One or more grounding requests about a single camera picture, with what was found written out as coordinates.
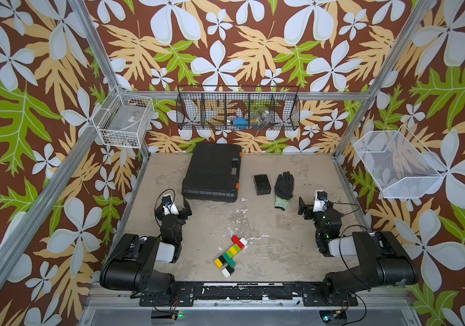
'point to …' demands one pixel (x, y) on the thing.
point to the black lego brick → (230, 269)
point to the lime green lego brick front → (237, 248)
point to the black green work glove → (283, 189)
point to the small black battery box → (262, 185)
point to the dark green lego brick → (228, 259)
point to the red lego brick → (236, 240)
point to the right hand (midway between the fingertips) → (310, 197)
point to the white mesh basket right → (402, 167)
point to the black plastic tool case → (213, 172)
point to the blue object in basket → (240, 123)
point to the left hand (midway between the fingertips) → (173, 198)
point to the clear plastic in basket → (261, 117)
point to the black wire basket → (238, 107)
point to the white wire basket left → (122, 119)
